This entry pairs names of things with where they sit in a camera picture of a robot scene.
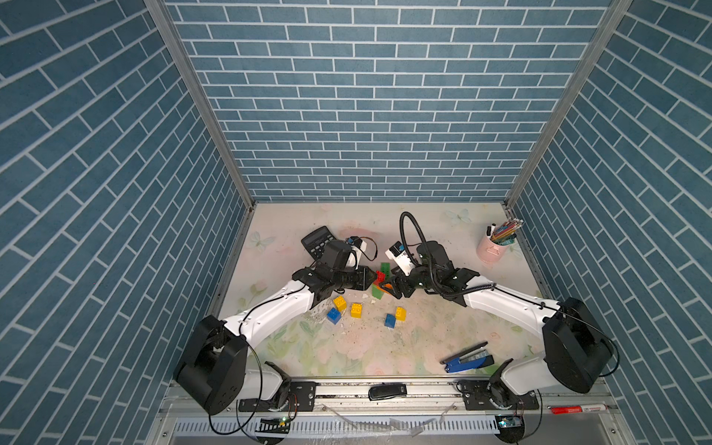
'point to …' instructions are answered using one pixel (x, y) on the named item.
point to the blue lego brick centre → (389, 321)
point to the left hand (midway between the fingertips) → (381, 278)
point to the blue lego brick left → (334, 315)
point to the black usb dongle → (386, 390)
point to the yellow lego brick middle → (356, 311)
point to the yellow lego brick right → (400, 314)
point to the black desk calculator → (316, 240)
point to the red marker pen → (565, 409)
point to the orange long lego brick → (387, 286)
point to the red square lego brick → (380, 277)
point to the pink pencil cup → (489, 251)
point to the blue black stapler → (474, 358)
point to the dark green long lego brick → (386, 269)
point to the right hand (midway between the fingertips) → (389, 279)
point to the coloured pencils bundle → (504, 234)
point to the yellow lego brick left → (340, 302)
